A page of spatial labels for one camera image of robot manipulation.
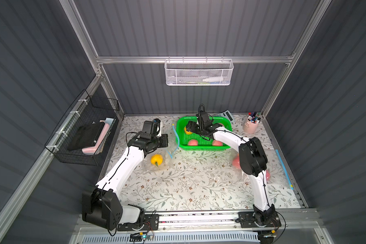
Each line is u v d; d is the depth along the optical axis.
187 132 1.04
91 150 0.64
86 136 0.68
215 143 0.96
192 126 0.89
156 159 0.89
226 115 1.18
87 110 0.79
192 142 0.96
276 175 0.89
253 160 0.58
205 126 0.77
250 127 1.04
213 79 0.91
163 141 0.73
